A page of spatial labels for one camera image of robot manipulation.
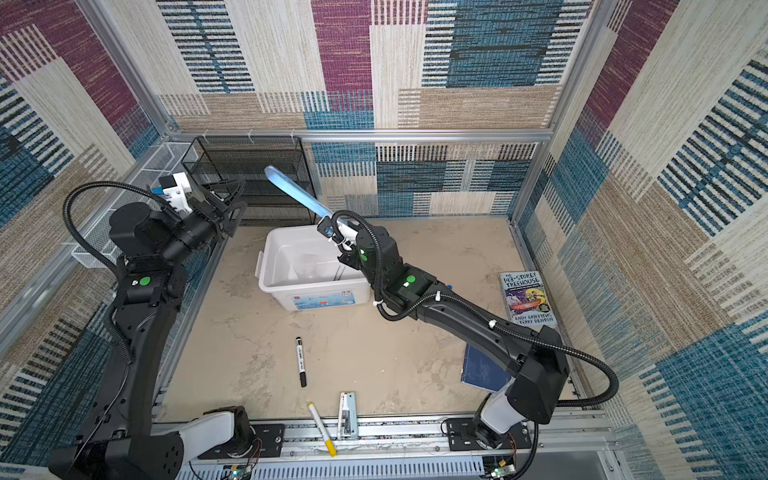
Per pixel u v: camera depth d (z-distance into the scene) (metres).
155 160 0.85
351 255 0.62
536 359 0.40
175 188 0.56
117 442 0.36
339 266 0.64
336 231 0.55
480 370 0.83
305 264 0.99
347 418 0.74
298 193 0.61
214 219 0.54
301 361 0.85
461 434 0.73
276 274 0.92
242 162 1.03
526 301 0.95
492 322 0.44
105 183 0.52
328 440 0.73
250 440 0.73
